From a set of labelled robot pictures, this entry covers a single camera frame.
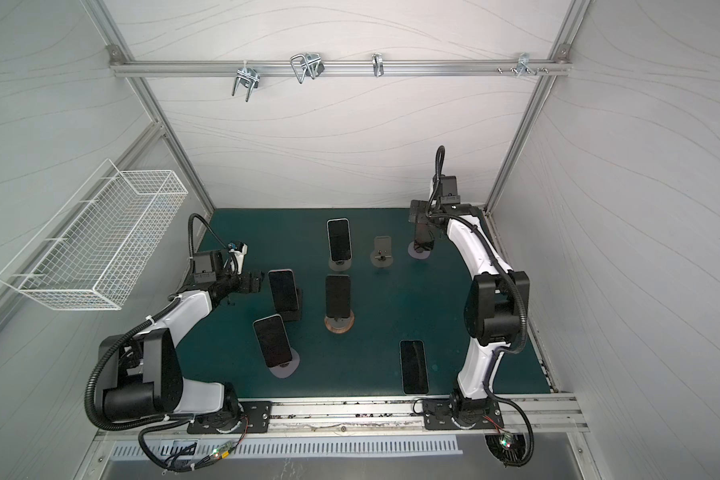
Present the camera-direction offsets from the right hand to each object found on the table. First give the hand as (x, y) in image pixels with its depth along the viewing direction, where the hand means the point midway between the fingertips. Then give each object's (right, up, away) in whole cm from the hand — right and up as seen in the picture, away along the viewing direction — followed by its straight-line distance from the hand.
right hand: (433, 203), depth 92 cm
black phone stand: (-43, -34, -4) cm, 56 cm away
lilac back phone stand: (-3, -17, +15) cm, 23 cm away
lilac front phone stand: (-43, -48, -11) cm, 65 cm away
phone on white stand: (-30, -11, +6) cm, 33 cm away
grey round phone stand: (-16, -17, +9) cm, 25 cm away
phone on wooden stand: (-29, -27, -11) cm, 41 cm away
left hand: (-57, -20, 0) cm, 61 cm away
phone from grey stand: (-8, -47, -11) cm, 49 cm away
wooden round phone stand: (-29, -38, -3) cm, 47 cm away
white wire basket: (-85, -13, -23) cm, 89 cm away
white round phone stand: (-31, -21, +12) cm, 39 cm away
